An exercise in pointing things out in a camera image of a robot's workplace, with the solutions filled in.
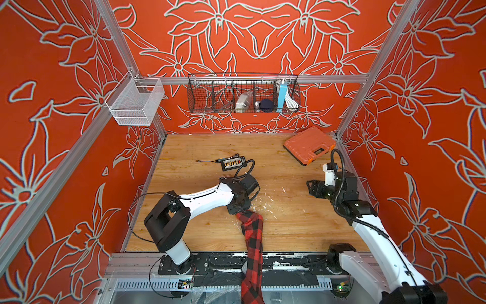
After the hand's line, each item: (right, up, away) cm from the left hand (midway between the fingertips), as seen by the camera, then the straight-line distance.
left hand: (245, 206), depth 85 cm
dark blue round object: (+11, +49, +9) cm, 51 cm away
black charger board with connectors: (-8, +19, +18) cm, 28 cm away
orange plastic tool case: (+37, +29, +22) cm, 52 cm away
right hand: (+28, +12, -5) cm, 31 cm away
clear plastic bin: (-56, +51, +9) cm, 76 cm away
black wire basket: (-15, +57, +15) cm, 61 cm away
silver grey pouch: (-1, +51, +7) cm, 51 cm away
